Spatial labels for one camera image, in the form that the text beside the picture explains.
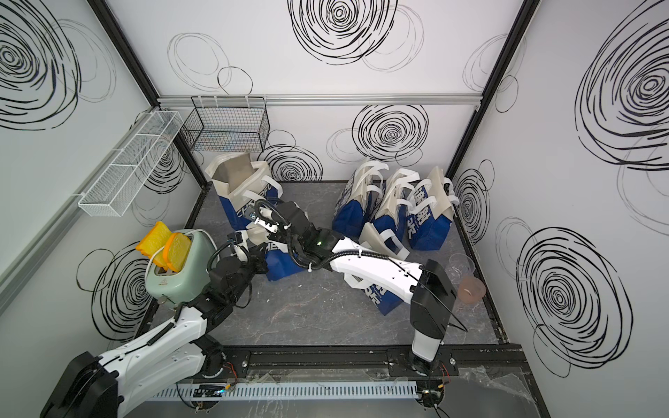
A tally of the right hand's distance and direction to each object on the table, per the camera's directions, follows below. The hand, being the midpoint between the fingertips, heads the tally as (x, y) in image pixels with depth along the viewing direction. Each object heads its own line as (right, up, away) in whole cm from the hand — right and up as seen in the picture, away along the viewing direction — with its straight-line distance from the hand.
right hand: (278, 207), depth 73 cm
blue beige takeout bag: (-15, +8, +12) cm, 21 cm away
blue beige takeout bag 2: (-2, -18, +11) cm, 21 cm away
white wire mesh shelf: (-46, +3, -2) cm, 46 cm away
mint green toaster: (-29, -23, +1) cm, 37 cm away
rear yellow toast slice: (-38, -10, +3) cm, 39 cm away
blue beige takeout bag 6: (+30, -10, +1) cm, 32 cm away
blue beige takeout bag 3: (+25, +2, +11) cm, 27 cm away
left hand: (-6, -12, +8) cm, 16 cm away
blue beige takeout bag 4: (+36, +1, +11) cm, 38 cm away
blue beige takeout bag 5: (+48, -2, +13) cm, 50 cm away
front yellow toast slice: (-30, -13, +1) cm, 32 cm away
